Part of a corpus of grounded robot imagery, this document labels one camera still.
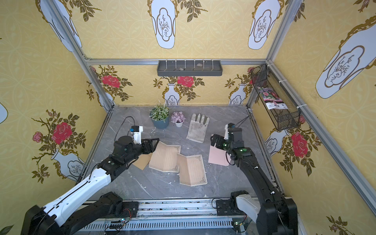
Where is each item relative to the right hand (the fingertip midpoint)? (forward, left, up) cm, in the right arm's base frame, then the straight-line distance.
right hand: (218, 139), depth 84 cm
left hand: (-5, +34, +5) cm, 35 cm away
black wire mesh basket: (+17, -39, +7) cm, 43 cm away
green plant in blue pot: (+16, +37, +1) cm, 40 cm away
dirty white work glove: (+17, +12, -14) cm, 25 cm away
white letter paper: (-13, +15, -15) cm, 25 cm away
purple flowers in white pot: (+18, +26, -4) cm, 32 cm away
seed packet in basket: (+14, -27, +19) cm, 36 cm away
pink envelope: (-4, -2, -14) cm, 14 cm away
